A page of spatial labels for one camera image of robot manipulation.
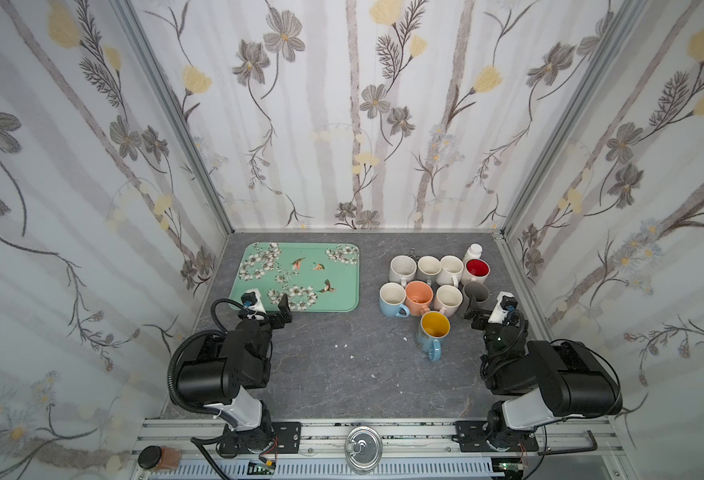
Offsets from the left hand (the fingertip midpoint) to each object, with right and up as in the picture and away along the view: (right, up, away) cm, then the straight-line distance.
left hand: (265, 289), depth 89 cm
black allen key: (+87, -38, -15) cm, 96 cm away
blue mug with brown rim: (+52, -12, +2) cm, 53 cm away
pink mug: (+57, -4, +4) cm, 57 cm away
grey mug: (+53, +6, +13) cm, 54 cm away
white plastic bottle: (+69, +12, +15) cm, 72 cm away
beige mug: (+44, +5, +16) cm, 47 cm away
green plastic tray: (+13, +2, +19) cm, 23 cm away
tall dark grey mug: (+66, -1, +4) cm, 66 cm away
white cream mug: (+60, +5, +13) cm, 62 cm away
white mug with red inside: (+70, +5, +16) cm, 72 cm away
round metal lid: (+29, -33, -25) cm, 50 cm away
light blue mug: (+39, -4, +2) cm, 39 cm away
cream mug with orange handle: (+48, -4, +9) cm, 49 cm away
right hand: (+65, -1, -3) cm, 65 cm away
